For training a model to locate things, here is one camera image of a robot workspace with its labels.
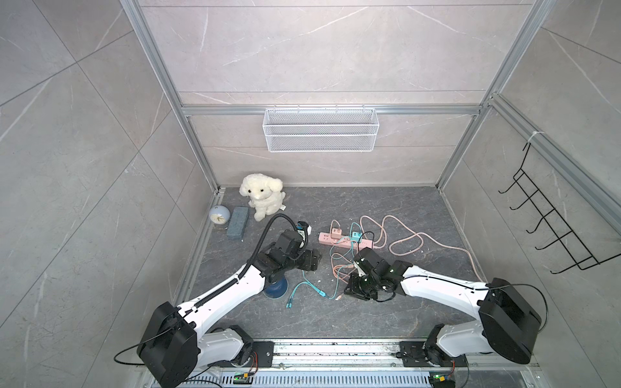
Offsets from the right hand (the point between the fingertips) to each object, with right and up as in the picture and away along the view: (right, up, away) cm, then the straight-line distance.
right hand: (346, 293), depth 82 cm
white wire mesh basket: (-10, +62, +19) cm, 66 cm away
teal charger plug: (+6, +18, +12) cm, 23 cm away
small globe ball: (-51, +27, +19) cm, 61 cm away
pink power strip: (+1, +16, +14) cm, 21 cm away
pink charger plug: (-2, +19, +14) cm, 23 cm away
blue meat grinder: (-23, +4, -5) cm, 24 cm away
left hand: (-11, +15, 0) cm, 18 cm away
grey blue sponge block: (-45, +22, +22) cm, 55 cm away
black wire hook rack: (+57, +18, -20) cm, 63 cm away
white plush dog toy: (-31, +35, +15) cm, 49 cm away
